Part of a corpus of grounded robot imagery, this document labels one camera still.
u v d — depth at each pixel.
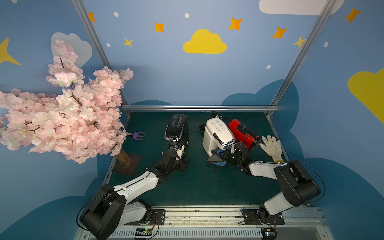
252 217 0.75
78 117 0.47
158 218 0.74
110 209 0.41
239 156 0.75
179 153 0.78
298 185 0.46
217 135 0.80
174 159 0.68
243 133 0.86
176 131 0.81
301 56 0.87
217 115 1.18
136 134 1.08
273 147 1.01
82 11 0.69
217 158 0.92
